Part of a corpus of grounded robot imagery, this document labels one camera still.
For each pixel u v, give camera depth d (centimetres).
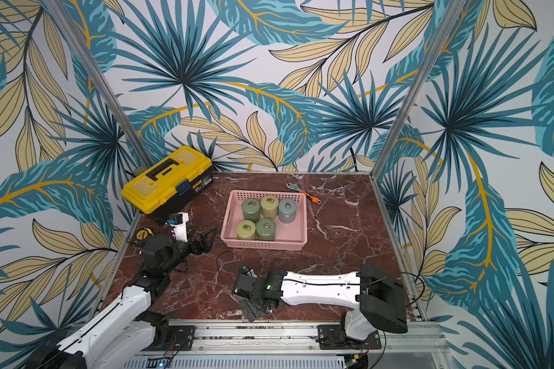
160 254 61
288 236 99
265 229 90
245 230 88
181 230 70
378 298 42
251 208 97
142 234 94
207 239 73
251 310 67
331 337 74
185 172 97
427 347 73
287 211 96
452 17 70
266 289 54
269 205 98
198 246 71
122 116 96
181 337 73
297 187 113
